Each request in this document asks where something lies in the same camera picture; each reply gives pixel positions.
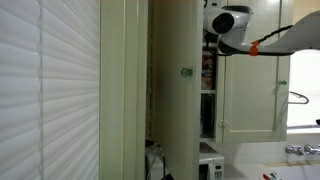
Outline cream cupboard door green knob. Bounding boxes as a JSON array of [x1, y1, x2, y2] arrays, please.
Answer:
[[151, 0, 205, 180]]

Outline cream cupboard shelf unit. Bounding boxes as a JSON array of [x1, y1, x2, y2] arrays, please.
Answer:
[[199, 0, 218, 143]]

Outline cream cupboard door white latch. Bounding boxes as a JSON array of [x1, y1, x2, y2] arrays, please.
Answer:
[[214, 0, 292, 145]]

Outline red white food box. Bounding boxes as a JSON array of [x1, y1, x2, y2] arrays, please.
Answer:
[[201, 54, 217, 91]]

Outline white microwave oven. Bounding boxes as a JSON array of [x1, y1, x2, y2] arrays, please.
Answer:
[[198, 152, 226, 180]]

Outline white window blind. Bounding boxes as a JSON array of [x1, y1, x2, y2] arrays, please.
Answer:
[[0, 0, 101, 180]]

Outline red green small items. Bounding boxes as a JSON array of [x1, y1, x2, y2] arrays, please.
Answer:
[[262, 172, 284, 180]]

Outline cream window frame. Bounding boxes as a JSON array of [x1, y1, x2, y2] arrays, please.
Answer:
[[99, 0, 149, 180]]

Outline orange strap on forearm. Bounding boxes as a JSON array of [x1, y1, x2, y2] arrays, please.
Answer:
[[248, 40, 261, 57]]

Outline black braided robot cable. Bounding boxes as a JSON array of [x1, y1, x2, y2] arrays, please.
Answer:
[[258, 24, 294, 44]]

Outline metal wire hanger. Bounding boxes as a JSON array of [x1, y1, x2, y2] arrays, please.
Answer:
[[288, 91, 310, 105]]

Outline chrome tap handle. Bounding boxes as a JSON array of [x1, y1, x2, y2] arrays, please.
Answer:
[[303, 143, 320, 156], [285, 144, 305, 157]]

